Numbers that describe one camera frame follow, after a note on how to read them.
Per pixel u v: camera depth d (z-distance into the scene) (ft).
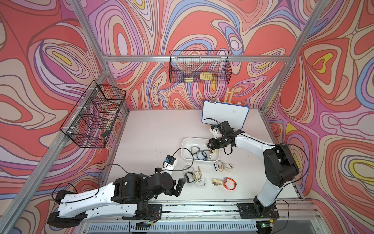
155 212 2.37
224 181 2.65
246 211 2.37
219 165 2.90
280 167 1.57
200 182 2.70
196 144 3.24
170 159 1.82
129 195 1.42
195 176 2.70
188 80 2.70
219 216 2.40
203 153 3.04
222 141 2.59
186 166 2.85
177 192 1.85
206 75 2.96
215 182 2.65
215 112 3.06
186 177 2.69
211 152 3.00
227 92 2.84
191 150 3.07
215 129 2.77
